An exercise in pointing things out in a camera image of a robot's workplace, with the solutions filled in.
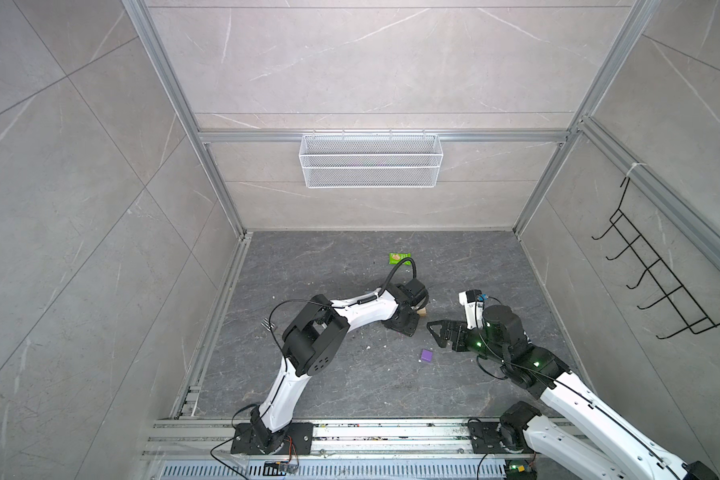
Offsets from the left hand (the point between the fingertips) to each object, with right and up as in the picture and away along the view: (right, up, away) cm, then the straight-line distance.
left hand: (408, 322), depth 93 cm
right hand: (+6, +3, -16) cm, 18 cm away
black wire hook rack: (+53, +8, -34) cm, 64 cm away
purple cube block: (+4, -8, -7) cm, 12 cm away
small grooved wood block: (+5, +3, +2) cm, 6 cm away
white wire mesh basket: (-12, +54, +8) cm, 56 cm away
